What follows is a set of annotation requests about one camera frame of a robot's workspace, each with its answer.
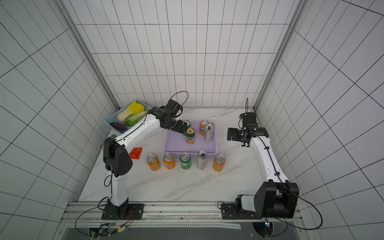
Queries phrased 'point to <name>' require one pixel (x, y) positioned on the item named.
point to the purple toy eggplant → (119, 126)
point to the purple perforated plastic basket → (175, 142)
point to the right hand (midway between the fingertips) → (231, 133)
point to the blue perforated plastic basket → (114, 117)
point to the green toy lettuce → (132, 120)
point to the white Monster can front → (201, 160)
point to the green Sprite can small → (185, 160)
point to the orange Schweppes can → (218, 162)
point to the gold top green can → (190, 135)
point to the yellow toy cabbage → (134, 108)
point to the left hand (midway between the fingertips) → (177, 130)
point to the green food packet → (113, 136)
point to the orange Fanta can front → (169, 161)
